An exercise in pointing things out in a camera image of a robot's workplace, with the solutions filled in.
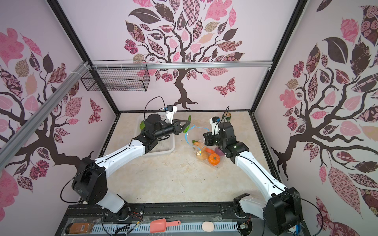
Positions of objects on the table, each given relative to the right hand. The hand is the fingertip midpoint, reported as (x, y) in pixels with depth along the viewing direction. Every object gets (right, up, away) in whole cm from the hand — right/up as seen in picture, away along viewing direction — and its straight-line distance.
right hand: (204, 132), depth 79 cm
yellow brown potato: (0, -15, +8) cm, 17 cm away
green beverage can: (+19, +11, +24) cm, 33 cm away
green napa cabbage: (-42, +4, +21) cm, 47 cm away
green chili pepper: (-10, +2, -5) cm, 11 cm away
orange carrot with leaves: (-4, -7, +6) cm, 10 cm away
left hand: (-8, +5, -4) cm, 10 cm away
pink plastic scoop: (-22, -45, -10) cm, 51 cm away
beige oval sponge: (+1, -44, -11) cm, 46 cm away
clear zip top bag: (+4, -14, +10) cm, 18 cm away
